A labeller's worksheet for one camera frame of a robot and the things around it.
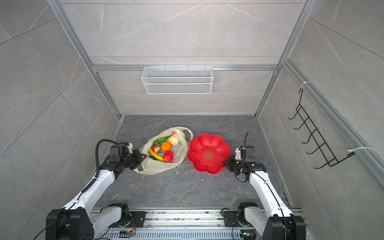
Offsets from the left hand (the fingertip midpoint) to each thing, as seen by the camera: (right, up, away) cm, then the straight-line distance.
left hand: (146, 151), depth 85 cm
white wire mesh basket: (+16, +46, +16) cm, 52 cm away
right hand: (+44, -5, -1) cm, 44 cm away
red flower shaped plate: (+36, -1, +2) cm, 36 cm away
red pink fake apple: (+2, 0, +11) cm, 11 cm away
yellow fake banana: (+2, -4, +10) cm, 11 cm away
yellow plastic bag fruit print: (+3, -8, 0) cm, 8 cm away
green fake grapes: (+4, +4, +14) cm, 15 cm away
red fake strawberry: (+11, -4, +5) cm, 13 cm away
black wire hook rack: (+84, +2, -24) cm, 87 cm away
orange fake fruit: (+9, +2, +13) cm, 15 cm away
